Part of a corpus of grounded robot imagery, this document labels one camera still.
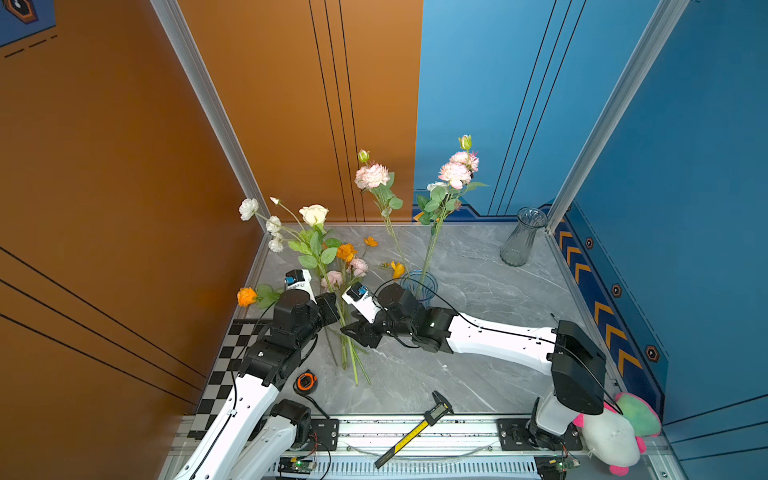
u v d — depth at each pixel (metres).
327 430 0.74
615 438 0.67
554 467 0.70
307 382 0.79
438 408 0.77
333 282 0.98
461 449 0.72
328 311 0.65
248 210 0.77
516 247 1.10
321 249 0.76
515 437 0.72
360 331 0.64
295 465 0.71
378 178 0.70
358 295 0.63
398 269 1.05
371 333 0.65
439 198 0.70
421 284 0.67
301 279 0.66
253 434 0.53
